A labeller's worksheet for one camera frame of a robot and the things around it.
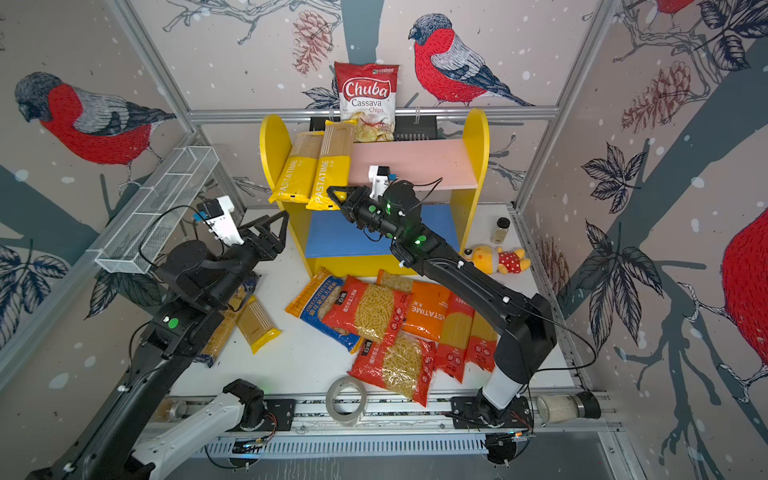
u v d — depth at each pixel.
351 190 0.63
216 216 0.50
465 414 0.73
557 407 0.72
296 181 0.68
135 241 0.71
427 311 0.88
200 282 0.44
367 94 0.83
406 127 0.94
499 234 1.06
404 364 0.78
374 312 0.84
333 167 0.68
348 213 0.61
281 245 0.55
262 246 0.52
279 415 0.73
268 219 0.59
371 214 0.59
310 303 0.90
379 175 0.64
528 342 0.42
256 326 0.87
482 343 0.82
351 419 0.70
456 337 0.84
